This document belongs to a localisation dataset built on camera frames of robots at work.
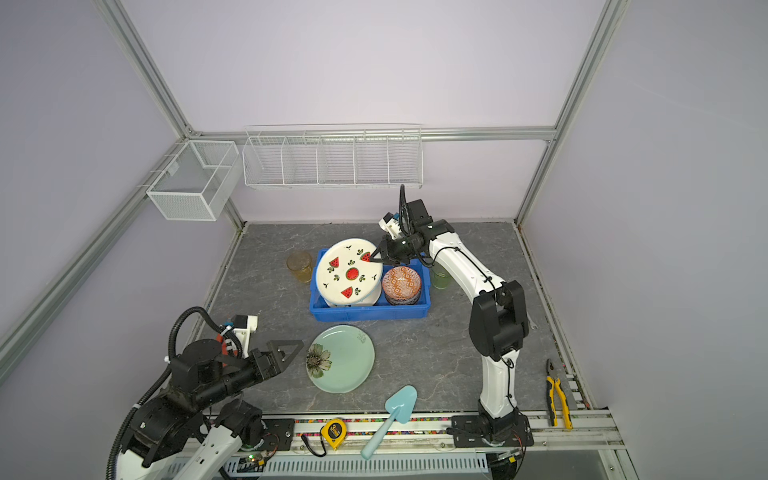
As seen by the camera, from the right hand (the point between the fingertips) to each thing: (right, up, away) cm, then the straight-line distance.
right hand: (371, 261), depth 84 cm
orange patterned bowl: (+9, -8, +8) cm, 14 cm away
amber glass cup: (-27, -2, +20) cm, 34 cm away
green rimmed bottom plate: (-9, -28, +1) cm, 30 cm away
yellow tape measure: (-8, -41, -12) cm, 44 cm away
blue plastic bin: (+1, -16, +12) cm, 20 cm away
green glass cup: (+21, -6, +10) cm, 24 cm away
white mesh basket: (-60, +26, +15) cm, 67 cm away
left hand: (-16, -20, -18) cm, 32 cm away
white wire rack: (-14, +34, +15) cm, 40 cm away
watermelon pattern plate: (-7, -4, 0) cm, 9 cm away
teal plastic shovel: (+9, -38, -7) cm, 39 cm away
